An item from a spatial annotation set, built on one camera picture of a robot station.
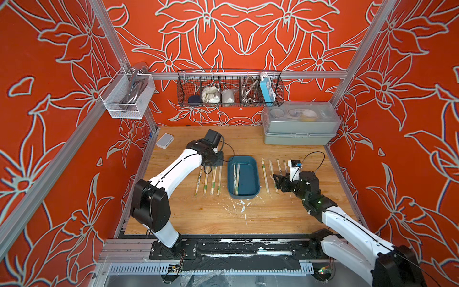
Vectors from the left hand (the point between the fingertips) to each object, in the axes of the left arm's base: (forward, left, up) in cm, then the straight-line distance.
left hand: (218, 159), depth 86 cm
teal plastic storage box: (-1, -16, -14) cm, 22 cm away
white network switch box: (+20, +37, -12) cm, 44 cm away
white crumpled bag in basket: (+30, +7, +17) cm, 35 cm away
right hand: (-5, -28, -2) cm, 29 cm away
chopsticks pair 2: (-7, -26, -2) cm, 27 cm away
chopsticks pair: (+9, -24, -13) cm, 29 cm away
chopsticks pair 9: (-7, -10, -14) cm, 18 cm away
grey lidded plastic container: (+29, -46, 0) cm, 54 cm away
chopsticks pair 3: (+7, -34, -14) cm, 37 cm away
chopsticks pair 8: (+2, -9, -14) cm, 16 cm away
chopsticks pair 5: (-6, +3, -15) cm, 16 cm away
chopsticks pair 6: (-7, +7, -14) cm, 17 cm away
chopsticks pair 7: (-4, +11, -15) cm, 19 cm away
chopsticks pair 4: (-4, 0, -15) cm, 15 cm away
